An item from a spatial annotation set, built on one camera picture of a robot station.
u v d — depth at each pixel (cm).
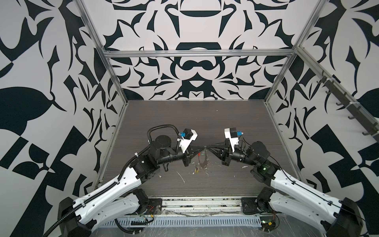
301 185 48
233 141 58
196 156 62
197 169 76
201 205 76
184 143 56
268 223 71
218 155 61
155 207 74
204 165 66
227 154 57
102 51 89
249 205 74
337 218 41
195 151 63
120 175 47
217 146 61
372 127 50
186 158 55
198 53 92
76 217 39
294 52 90
